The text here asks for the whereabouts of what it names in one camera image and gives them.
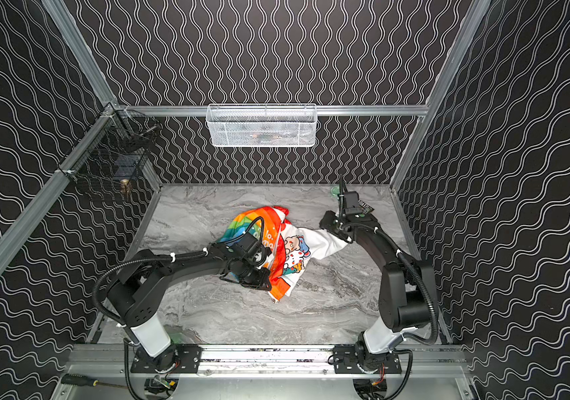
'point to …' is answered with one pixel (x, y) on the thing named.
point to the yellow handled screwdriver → (72, 378)
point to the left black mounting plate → (180, 358)
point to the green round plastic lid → (335, 191)
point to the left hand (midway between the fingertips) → (278, 292)
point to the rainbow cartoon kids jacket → (291, 247)
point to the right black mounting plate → (345, 362)
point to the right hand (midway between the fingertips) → (327, 224)
